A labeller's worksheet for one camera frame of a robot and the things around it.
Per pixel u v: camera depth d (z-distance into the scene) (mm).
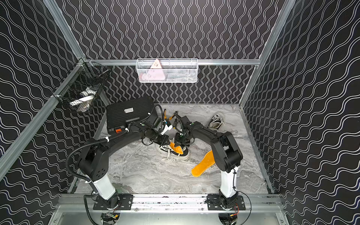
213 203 731
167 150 878
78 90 900
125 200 750
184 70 1031
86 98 752
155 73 882
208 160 896
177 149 867
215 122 1004
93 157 479
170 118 1098
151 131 715
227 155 508
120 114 1055
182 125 777
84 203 699
